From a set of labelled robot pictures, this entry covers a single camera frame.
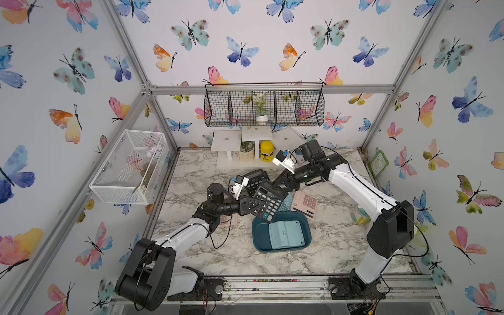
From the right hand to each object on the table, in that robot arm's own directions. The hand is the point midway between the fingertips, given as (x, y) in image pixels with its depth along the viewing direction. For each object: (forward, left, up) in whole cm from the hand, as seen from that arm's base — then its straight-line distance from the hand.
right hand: (276, 182), depth 77 cm
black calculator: (+15, +10, -19) cm, 26 cm away
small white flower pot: (+40, +9, +10) cm, 42 cm away
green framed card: (+31, -58, -22) cm, 70 cm away
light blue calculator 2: (+4, -6, -22) cm, 23 cm away
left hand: (-6, +5, -5) cm, 9 cm away
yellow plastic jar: (+28, +5, -12) cm, 31 cm away
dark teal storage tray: (-13, +6, -22) cm, 26 cm away
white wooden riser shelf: (+30, +25, -9) cm, 40 cm away
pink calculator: (+3, -14, -21) cm, 25 cm away
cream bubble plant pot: (+32, +15, -17) cm, 39 cm away
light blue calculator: (-12, -5, -21) cm, 25 cm away
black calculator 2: (-4, +2, -4) cm, 6 cm away
